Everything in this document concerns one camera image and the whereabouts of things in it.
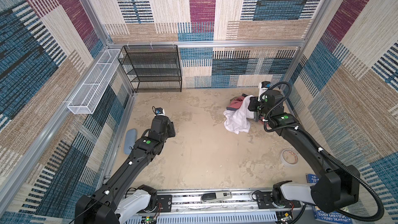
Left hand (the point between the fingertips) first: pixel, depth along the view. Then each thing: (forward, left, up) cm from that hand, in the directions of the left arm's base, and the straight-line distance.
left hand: (169, 122), depth 81 cm
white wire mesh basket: (+3, +35, +15) cm, 38 cm away
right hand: (+8, -42, +7) cm, 44 cm away
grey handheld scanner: (-32, -19, -13) cm, 39 cm away
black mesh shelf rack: (+45, +17, 0) cm, 48 cm away
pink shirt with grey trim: (+15, -37, -3) cm, 40 cm away
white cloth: (+5, -38, -7) cm, 39 cm away
